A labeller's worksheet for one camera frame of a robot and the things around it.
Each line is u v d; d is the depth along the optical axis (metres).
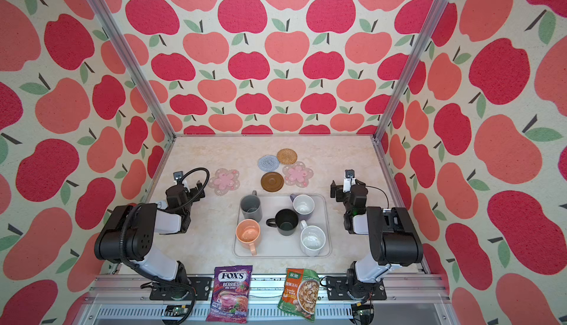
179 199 0.73
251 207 0.89
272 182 1.02
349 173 0.82
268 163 1.10
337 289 0.73
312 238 0.84
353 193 0.75
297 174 1.05
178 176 0.82
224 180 1.02
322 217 0.91
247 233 0.86
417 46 0.86
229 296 0.70
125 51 0.87
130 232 0.47
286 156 1.12
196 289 0.74
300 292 0.72
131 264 0.49
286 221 0.87
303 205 0.93
